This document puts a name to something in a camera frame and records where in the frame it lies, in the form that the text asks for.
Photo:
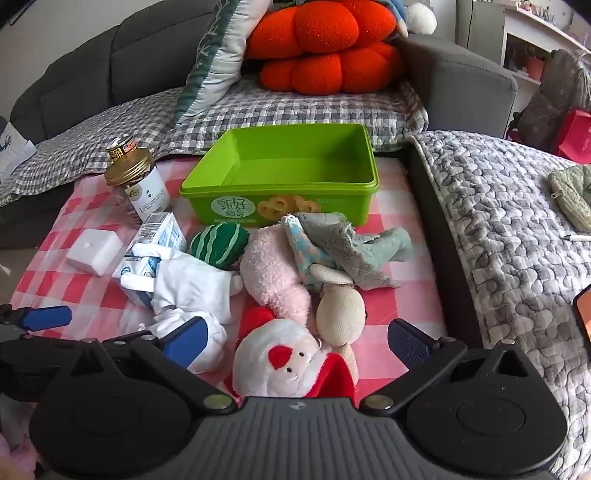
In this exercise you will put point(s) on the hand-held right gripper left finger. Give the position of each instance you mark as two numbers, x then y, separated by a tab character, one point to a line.
184	344

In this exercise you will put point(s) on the glass jar with gold lid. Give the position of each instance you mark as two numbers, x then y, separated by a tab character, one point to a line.
134	173

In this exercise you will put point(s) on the beige doll with checked dress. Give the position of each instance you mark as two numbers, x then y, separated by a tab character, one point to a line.
341	318

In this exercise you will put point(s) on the red and white santa plush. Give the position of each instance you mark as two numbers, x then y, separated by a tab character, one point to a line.
272	369

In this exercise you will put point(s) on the green and white pillow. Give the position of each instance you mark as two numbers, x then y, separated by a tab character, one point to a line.
217	55

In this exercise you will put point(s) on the green fabric pouch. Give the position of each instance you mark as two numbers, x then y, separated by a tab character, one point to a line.
572	194

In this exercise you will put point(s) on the white foam block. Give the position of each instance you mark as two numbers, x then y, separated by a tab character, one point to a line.
94	249

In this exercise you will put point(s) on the orange pumpkin cushion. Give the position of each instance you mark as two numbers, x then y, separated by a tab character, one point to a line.
337	69
323	27

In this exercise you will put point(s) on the grey sofa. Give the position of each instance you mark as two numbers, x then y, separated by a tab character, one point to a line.
92	60

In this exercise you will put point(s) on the pink fluffy plush toy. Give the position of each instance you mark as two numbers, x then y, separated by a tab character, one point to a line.
270	277

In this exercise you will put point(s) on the green striped watermelon plush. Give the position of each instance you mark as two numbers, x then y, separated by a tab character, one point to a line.
219	244

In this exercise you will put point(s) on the black and yellow can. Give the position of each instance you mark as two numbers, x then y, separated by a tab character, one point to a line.
121	146

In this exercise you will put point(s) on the white cloth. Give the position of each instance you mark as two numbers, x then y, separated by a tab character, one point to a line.
194	286

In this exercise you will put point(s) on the grey checked quilt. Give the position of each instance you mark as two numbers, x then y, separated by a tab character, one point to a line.
300	113

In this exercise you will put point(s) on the person's left forearm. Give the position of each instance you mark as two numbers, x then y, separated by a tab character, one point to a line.
14	452

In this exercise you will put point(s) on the grey patterned blanket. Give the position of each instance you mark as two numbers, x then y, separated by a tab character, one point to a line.
498	221

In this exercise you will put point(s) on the pink checked tablecloth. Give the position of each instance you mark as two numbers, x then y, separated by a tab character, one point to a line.
392	286

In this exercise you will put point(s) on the green plastic box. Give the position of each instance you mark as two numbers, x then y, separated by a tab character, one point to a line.
277	161

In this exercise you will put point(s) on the grey backpack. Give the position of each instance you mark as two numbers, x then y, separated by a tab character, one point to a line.
558	92

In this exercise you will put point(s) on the white pen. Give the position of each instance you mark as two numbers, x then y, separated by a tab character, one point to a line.
577	237

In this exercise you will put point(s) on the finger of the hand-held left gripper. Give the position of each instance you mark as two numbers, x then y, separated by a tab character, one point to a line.
46	317

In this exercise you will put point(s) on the white desk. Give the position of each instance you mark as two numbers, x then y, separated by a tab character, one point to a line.
521	32

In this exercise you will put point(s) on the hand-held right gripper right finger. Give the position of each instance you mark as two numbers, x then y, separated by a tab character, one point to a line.
406	344

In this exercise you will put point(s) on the black phone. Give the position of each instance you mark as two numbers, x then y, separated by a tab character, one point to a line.
584	318

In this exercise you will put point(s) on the blue and white milk carton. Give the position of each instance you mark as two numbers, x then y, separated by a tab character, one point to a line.
159	230

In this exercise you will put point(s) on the blue and white plush toy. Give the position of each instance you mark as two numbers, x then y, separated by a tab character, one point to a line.
420	18

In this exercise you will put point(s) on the white paper sheet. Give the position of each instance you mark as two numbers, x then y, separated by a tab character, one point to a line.
14	147

